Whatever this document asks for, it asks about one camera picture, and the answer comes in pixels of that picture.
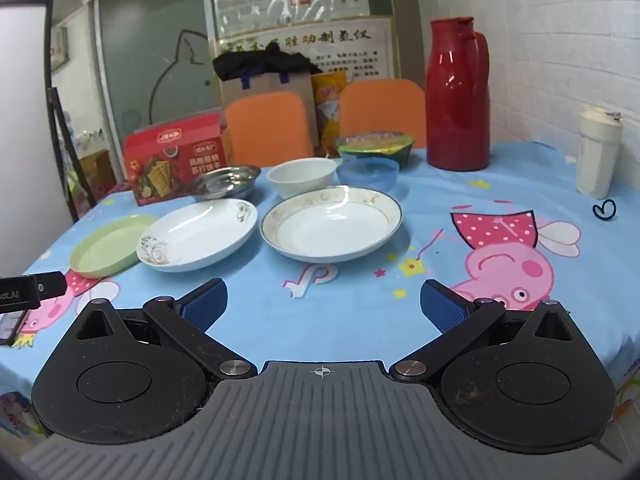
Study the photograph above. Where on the frosted glass panel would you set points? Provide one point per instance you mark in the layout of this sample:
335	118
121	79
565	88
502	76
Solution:
150	35

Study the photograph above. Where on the light green plate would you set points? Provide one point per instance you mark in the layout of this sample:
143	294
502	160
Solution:
100	250

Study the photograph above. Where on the white air conditioner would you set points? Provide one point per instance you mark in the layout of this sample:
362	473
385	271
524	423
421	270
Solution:
59	47

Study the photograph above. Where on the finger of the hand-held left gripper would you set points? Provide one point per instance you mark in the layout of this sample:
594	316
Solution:
52	285

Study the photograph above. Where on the black smartphone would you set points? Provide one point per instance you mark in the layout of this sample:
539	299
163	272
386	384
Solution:
11	327

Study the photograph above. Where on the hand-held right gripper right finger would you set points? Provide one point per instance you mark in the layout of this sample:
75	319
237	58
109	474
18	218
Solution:
442	305

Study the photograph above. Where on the white floral plate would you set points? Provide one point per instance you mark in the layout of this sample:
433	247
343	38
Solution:
200	235

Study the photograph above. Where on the stainless steel plate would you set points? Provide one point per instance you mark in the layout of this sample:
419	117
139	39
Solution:
225	180

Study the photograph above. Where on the red snack box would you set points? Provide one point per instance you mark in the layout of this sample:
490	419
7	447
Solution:
170	160

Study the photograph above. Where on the white bowl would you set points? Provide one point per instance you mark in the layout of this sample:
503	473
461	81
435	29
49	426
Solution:
300	175

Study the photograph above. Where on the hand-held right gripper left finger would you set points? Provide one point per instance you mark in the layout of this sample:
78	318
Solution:
207	305

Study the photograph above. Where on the blue printed tablecloth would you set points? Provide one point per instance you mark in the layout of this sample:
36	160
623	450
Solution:
325	300

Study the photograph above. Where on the brown cardboard box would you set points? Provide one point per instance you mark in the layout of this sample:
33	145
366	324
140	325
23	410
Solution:
265	85

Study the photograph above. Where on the white lettered wall poster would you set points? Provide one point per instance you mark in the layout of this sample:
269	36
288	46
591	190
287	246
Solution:
350	45

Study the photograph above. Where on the orange chair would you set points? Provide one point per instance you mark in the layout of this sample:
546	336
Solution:
380	110
265	130

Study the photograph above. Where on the white gold-rimmed plate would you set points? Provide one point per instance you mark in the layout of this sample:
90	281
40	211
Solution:
330	230

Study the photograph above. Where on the blue translucent bowl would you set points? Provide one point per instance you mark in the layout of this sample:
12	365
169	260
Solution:
370	172

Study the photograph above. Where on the red thermos jug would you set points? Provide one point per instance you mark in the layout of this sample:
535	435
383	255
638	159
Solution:
457	110

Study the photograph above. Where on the yellow snack bag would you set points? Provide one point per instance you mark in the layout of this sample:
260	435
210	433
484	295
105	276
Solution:
327	110

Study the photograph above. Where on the white board with black frame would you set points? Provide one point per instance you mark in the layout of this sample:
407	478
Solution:
22	110

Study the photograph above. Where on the white tumbler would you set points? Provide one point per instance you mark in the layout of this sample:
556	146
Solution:
597	160

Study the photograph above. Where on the black cloth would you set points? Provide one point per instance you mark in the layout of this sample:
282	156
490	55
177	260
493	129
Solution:
260	62

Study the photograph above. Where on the green instant noodle cup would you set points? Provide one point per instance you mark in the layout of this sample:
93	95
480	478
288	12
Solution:
375	142

